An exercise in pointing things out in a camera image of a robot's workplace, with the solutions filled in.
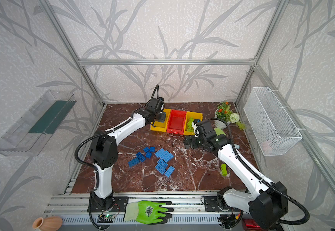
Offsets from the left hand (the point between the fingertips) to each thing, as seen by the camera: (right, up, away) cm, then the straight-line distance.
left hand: (163, 110), depth 94 cm
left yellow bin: (-2, -11, +5) cm, 13 cm away
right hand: (+17, -15, -14) cm, 26 cm away
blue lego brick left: (-18, -32, -7) cm, 38 cm away
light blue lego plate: (+1, -28, -4) cm, 29 cm away
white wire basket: (+51, -9, -32) cm, 61 cm away
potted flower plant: (+40, -1, +1) cm, 40 cm away
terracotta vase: (-44, -49, -34) cm, 74 cm away
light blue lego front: (-1, -35, -9) cm, 37 cm away
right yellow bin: (+22, -3, +12) cm, 25 cm away
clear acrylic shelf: (-58, -13, -30) cm, 67 cm away
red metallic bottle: (+43, -54, -28) cm, 75 cm away
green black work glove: (-6, -52, -24) cm, 57 cm away
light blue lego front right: (+4, -36, -10) cm, 38 cm away
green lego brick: (+18, -11, +7) cm, 22 cm away
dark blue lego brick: (-14, -30, -4) cm, 33 cm away
